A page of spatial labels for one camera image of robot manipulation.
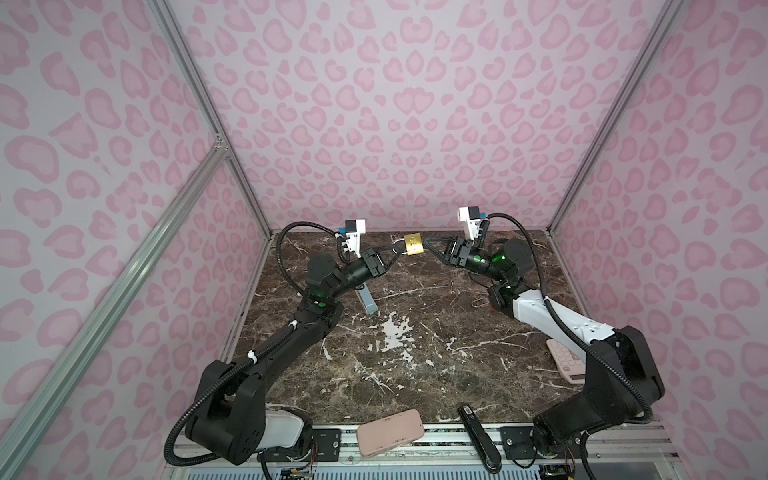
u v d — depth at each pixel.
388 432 0.75
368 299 0.96
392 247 0.69
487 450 0.69
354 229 0.66
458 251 0.64
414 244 0.69
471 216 0.67
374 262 0.64
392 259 0.68
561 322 0.50
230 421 0.41
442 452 0.72
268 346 0.48
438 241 0.66
